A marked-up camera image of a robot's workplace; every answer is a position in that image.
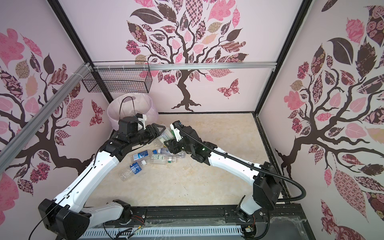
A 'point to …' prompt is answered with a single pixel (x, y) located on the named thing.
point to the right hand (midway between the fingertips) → (168, 139)
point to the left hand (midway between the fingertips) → (163, 132)
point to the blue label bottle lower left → (134, 168)
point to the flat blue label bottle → (140, 155)
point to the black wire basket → (119, 76)
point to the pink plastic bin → (130, 104)
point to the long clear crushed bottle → (164, 151)
